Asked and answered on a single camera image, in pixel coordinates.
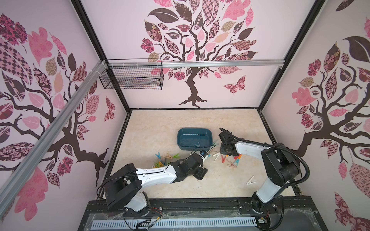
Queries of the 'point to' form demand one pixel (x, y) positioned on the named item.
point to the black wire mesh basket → (134, 78)
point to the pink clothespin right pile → (232, 165)
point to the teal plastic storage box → (194, 138)
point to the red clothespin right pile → (223, 159)
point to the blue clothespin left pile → (159, 155)
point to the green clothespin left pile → (176, 156)
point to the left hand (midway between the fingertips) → (202, 169)
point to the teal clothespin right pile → (237, 161)
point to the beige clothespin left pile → (167, 155)
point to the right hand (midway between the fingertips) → (225, 148)
